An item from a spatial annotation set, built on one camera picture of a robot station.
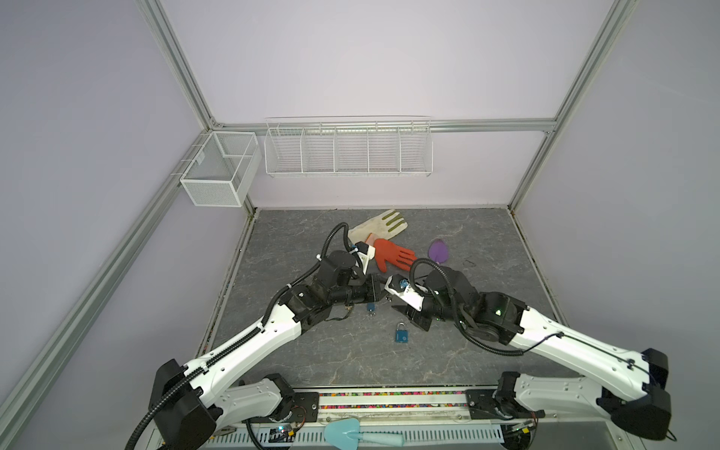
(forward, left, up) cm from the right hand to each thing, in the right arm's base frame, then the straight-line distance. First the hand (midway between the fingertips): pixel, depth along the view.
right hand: (399, 298), depth 69 cm
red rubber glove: (+30, +2, -22) cm, 38 cm away
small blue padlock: (+8, +7, -22) cm, 25 cm away
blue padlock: (-2, -2, -22) cm, 22 cm away
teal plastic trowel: (-26, +14, -23) cm, 38 cm away
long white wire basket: (+61, +16, +5) cm, 63 cm away
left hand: (+1, +1, +1) cm, 2 cm away
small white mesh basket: (+48, +62, +2) cm, 78 cm away
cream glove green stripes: (+44, +3, -23) cm, 50 cm away
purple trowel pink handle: (+32, -18, -24) cm, 44 cm away
